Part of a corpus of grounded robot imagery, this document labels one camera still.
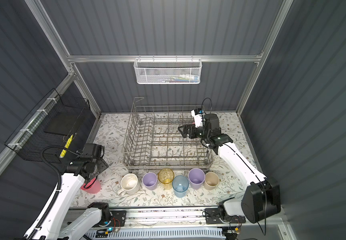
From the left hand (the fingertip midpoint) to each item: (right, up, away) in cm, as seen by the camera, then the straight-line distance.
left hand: (97, 169), depth 75 cm
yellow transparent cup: (+34, -6, +8) cm, 36 cm away
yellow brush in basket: (-11, +13, -6) cm, 18 cm away
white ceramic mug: (+14, -12, +9) cm, 20 cm away
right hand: (+46, +21, +4) cm, 51 cm away
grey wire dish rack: (+25, +11, +24) cm, 36 cm away
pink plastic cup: (+5, -3, -14) cm, 15 cm away
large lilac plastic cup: (+51, -6, +5) cm, 52 cm away
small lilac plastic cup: (+25, -9, +8) cm, 28 cm away
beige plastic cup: (+60, -8, +8) cm, 61 cm away
